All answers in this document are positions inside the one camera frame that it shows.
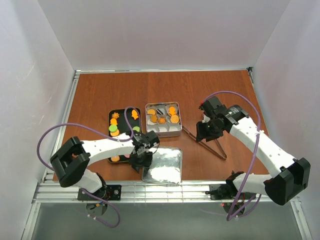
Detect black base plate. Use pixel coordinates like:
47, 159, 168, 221
77, 184, 122, 201
204, 182, 251, 201

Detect silver metal tongs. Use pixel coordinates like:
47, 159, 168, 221
182, 126, 227, 160

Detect silver cookie tin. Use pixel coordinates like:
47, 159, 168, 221
145, 101, 182, 138

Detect orange fish cookie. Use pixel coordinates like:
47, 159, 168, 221
168, 106, 176, 116
131, 109, 139, 120

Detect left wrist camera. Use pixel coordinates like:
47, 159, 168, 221
133, 131, 160, 149

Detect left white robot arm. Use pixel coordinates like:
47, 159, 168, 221
50, 131, 160, 199

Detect orange dotted round cookie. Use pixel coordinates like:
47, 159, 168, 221
170, 114, 180, 124

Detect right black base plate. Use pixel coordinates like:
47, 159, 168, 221
204, 182, 251, 201

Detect black cookie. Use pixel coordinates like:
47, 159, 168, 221
156, 108, 165, 115

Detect silver tin lid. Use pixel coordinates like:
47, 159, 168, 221
141, 147, 183, 185

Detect orange bear cookie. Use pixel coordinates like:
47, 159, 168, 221
150, 114, 158, 124

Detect green topped sandwich cookie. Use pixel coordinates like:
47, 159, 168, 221
108, 124, 120, 137

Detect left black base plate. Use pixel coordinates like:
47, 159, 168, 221
77, 184, 122, 201

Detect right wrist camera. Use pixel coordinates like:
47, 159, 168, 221
199, 96, 223, 117

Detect orange waffle cookie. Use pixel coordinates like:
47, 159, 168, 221
147, 108, 156, 115

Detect orange scalloped cookie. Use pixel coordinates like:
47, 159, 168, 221
110, 156, 120, 163

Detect black cookie tray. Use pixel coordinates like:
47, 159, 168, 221
107, 107, 145, 164

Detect orange star cookie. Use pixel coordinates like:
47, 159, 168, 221
112, 112, 120, 120

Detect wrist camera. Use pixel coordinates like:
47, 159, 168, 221
199, 96, 223, 117
133, 131, 160, 149

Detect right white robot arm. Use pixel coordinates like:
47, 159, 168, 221
196, 101, 311, 206

